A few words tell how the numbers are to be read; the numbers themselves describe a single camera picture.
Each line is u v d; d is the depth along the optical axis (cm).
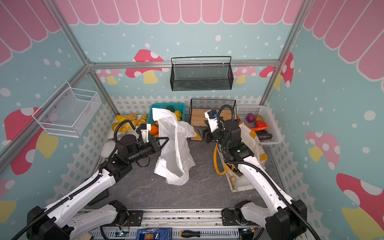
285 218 38
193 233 69
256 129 102
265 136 95
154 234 66
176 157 61
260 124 105
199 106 121
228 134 51
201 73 94
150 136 65
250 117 110
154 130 68
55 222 40
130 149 56
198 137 92
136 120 113
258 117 112
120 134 106
